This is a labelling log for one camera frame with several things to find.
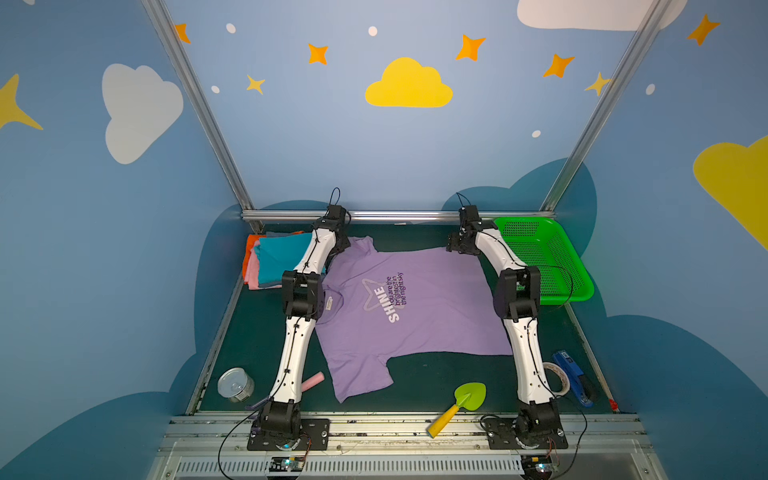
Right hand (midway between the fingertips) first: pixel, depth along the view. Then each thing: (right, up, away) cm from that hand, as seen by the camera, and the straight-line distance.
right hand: (461, 243), depth 112 cm
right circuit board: (+8, -56, -41) cm, 70 cm away
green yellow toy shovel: (-6, -43, -34) cm, 55 cm away
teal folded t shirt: (-67, -4, -9) cm, 67 cm away
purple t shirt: (-32, -21, -13) cm, 40 cm away
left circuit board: (-53, -55, -41) cm, 87 cm away
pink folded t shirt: (-75, -12, -11) cm, 77 cm away
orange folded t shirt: (-80, +1, -2) cm, 80 cm away
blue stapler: (+23, -37, -31) cm, 54 cm away
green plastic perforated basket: (+33, +1, +6) cm, 34 cm away
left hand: (-46, -1, +1) cm, 46 cm away
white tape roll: (+21, -39, -30) cm, 54 cm away
